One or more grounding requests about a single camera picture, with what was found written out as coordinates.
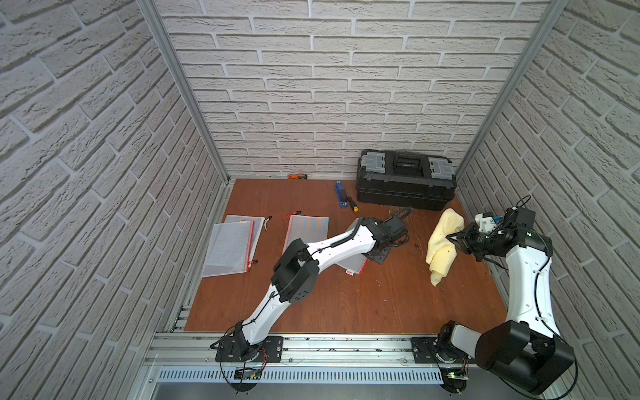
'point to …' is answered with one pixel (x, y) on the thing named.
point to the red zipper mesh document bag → (228, 249)
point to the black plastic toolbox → (405, 179)
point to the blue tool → (342, 194)
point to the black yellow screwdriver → (354, 207)
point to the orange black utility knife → (299, 176)
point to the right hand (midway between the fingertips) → (452, 237)
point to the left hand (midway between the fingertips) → (377, 251)
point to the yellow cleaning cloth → (442, 250)
